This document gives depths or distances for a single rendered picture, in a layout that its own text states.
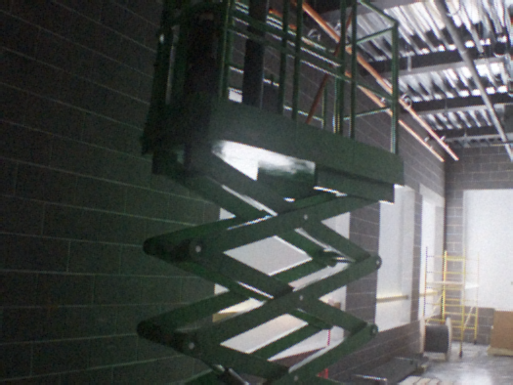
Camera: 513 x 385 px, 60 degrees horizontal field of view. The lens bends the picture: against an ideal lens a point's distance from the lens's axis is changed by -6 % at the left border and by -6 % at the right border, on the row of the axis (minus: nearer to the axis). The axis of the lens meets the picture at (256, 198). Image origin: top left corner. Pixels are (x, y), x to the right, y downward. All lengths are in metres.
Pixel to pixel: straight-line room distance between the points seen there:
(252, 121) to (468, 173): 9.67
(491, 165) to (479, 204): 0.94
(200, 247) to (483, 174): 9.89
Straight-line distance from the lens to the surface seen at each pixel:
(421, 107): 8.71
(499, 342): 10.12
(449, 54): 6.88
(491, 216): 11.66
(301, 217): 2.61
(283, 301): 2.54
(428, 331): 8.74
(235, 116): 2.25
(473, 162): 11.73
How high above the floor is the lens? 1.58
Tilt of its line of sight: 8 degrees up
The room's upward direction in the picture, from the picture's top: 4 degrees clockwise
